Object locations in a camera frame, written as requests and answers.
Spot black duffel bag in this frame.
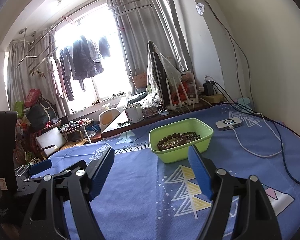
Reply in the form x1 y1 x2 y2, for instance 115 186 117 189
26 98 57 131

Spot small cluttered side table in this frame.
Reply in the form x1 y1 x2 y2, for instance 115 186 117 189
59 118 94 144

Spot blue printed tablecloth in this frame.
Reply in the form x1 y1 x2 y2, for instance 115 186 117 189
48 105 300 239

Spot red plastic bag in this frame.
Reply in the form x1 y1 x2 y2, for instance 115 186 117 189
24 88 42 108

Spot white enamel mug red star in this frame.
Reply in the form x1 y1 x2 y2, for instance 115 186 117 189
124 103 143 124

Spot white small device box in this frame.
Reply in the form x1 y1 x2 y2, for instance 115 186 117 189
216 117 242 131

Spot grey curtain left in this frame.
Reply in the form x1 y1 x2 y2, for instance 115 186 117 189
6 29 70 118

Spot grey curtain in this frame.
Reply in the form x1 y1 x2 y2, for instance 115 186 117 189
106 0 193 95
6 29 70 118

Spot clear plastic bag jar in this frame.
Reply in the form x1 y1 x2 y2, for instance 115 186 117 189
141 105 158 119

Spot green plastic tray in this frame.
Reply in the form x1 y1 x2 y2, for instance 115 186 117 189
149 118 214 164

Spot dark wooden desk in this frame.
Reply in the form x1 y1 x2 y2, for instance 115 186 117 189
101 101 213 139

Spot hanging dark clothes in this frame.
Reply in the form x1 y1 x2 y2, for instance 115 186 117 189
56 36 110 101

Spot cardboard box by window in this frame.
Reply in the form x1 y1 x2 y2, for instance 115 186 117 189
132 73 147 89

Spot black power adapter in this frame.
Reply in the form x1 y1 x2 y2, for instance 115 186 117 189
203 81 215 96

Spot black monitor with cloth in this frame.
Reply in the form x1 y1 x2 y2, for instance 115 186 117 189
147 41 181 109

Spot white wifi router antennas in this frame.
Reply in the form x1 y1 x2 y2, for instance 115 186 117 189
166 70 199 110

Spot grey curtain right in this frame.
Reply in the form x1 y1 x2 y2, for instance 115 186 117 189
106 0 193 95

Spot metal drying rack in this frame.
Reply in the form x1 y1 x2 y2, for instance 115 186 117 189
16 0 152 74

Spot white charging cable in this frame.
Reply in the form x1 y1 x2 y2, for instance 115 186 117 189
230 114 283 158

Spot brown bead bracelet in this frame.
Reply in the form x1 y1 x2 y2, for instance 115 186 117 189
156 132 183 151

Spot dark bead necklace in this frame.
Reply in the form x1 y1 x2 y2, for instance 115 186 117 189
181 130 202 143

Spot black wall cable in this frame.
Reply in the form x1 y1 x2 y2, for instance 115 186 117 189
181 0 256 111

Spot white round wall hook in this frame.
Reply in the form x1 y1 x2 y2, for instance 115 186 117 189
196 3 205 16

